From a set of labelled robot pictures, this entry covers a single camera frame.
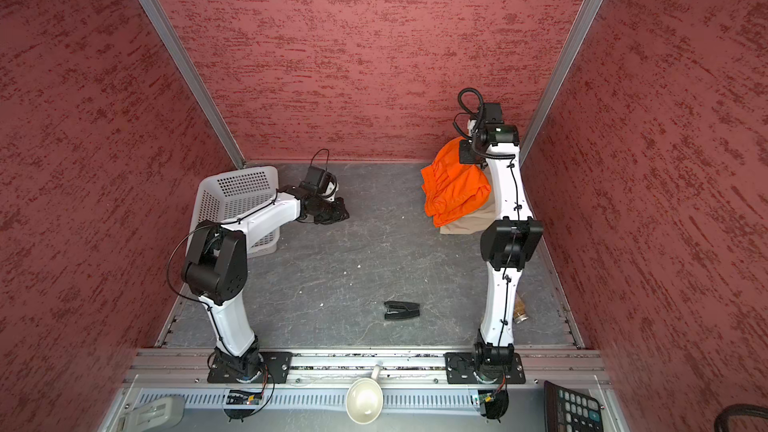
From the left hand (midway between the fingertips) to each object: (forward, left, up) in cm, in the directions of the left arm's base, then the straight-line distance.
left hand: (346, 220), depth 94 cm
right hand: (+13, -38, +15) cm, 43 cm away
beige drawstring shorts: (+5, -48, -5) cm, 48 cm away
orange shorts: (+5, -34, +10) cm, 36 cm away
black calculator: (-48, -57, -6) cm, 75 cm away
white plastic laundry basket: (+13, +47, -5) cm, 49 cm away
